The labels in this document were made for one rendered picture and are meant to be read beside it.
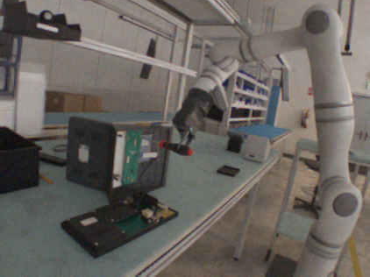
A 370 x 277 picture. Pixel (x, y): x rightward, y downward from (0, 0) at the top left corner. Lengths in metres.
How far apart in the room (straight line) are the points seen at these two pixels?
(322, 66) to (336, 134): 0.16
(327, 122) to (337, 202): 0.19
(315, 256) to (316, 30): 0.54
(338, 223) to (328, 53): 0.39
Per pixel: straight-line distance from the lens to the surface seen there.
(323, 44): 0.60
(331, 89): 0.59
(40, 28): 0.89
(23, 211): 0.65
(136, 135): 0.66
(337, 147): 0.63
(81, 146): 0.75
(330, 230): 0.65
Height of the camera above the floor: 1.32
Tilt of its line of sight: 8 degrees down
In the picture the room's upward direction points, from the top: 9 degrees clockwise
